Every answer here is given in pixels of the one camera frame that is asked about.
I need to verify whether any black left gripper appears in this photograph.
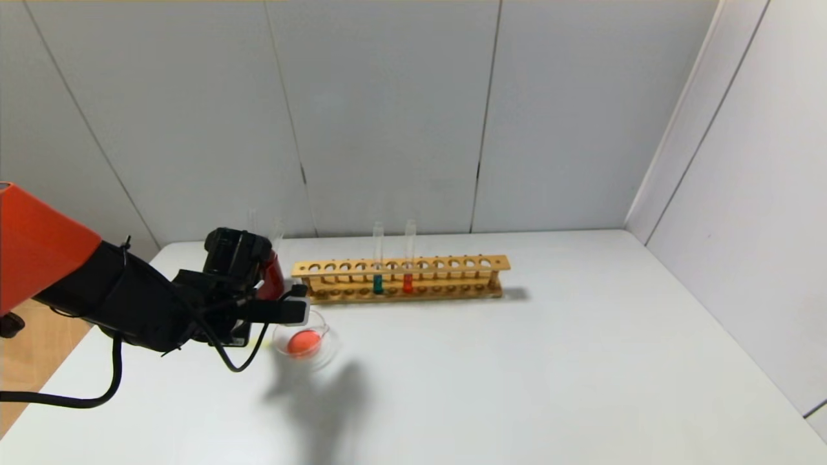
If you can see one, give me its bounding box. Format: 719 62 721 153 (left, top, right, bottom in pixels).
207 319 252 347

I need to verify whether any teal pigment glass test tube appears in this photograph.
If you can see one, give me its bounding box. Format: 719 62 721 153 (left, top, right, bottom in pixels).
373 222 385 295

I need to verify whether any wooden test tube rack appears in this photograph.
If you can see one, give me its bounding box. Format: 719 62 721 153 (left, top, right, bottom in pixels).
292 254 511 305

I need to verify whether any dark red cup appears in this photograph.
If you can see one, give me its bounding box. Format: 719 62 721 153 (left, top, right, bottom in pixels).
258 251 286 302

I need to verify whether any clear glass beaker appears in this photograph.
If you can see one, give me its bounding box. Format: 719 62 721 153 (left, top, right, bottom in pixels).
273 309 340 371

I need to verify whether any thin black cable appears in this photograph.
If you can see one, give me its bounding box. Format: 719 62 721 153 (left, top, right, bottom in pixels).
194 304 271 374

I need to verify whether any thick black cable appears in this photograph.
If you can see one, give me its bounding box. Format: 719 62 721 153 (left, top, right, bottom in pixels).
0 335 125 409

